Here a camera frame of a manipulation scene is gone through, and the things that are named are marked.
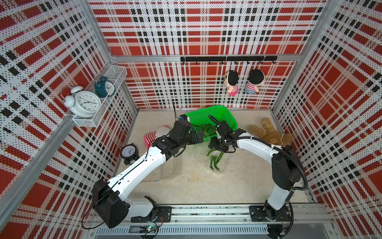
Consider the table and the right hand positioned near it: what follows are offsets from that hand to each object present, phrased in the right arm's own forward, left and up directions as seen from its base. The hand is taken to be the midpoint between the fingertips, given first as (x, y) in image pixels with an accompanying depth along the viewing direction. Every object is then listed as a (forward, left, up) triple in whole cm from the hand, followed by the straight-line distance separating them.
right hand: (214, 146), depth 88 cm
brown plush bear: (+13, -37, -3) cm, 40 cm away
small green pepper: (-3, 0, -8) cm, 9 cm away
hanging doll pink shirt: (+37, -12, +22) cm, 44 cm away
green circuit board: (-40, +33, -7) cm, 53 cm away
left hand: (0, +9, +14) cm, 17 cm away
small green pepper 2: (-3, -4, -8) cm, 10 cm away
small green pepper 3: (-2, +2, -3) cm, 4 cm away
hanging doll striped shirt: (+39, -29, +21) cm, 53 cm away
